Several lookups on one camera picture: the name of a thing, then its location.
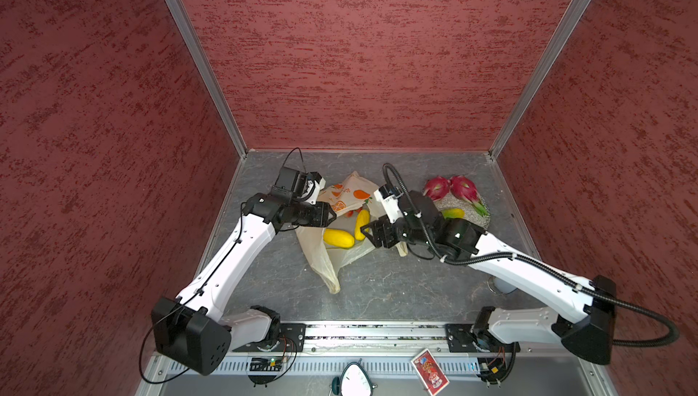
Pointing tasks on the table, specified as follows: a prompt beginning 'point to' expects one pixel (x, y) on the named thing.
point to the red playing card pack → (430, 371)
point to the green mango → (453, 213)
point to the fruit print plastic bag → (346, 197)
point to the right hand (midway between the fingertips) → (373, 228)
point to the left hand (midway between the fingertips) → (327, 222)
